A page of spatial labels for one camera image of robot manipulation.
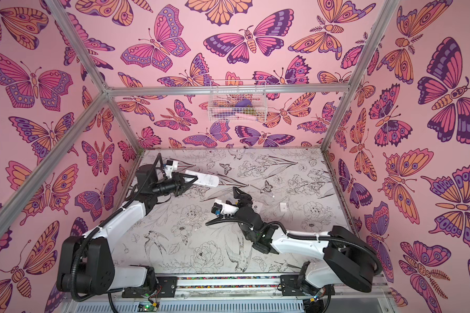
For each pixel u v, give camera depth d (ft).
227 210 2.22
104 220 3.03
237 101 3.19
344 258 1.38
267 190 3.36
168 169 2.58
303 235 1.71
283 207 3.12
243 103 3.15
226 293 2.39
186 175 2.59
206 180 2.63
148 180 2.18
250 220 1.87
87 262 1.38
